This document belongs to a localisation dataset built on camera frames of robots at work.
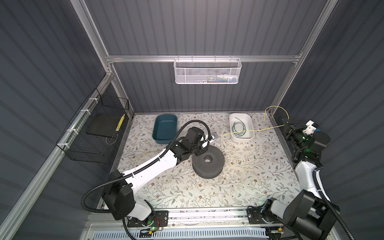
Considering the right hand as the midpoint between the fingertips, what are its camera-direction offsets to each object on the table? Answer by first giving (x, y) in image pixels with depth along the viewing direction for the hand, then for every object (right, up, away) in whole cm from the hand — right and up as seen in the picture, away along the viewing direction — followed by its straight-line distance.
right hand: (286, 119), depth 72 cm
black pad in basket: (-92, -3, +5) cm, 92 cm away
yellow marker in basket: (-84, -1, +6) cm, 85 cm away
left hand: (-41, -10, +8) cm, 43 cm away
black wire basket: (-95, -8, 0) cm, 95 cm away
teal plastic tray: (-67, -5, +37) cm, 77 cm away
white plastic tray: (-4, +2, +43) cm, 43 cm away
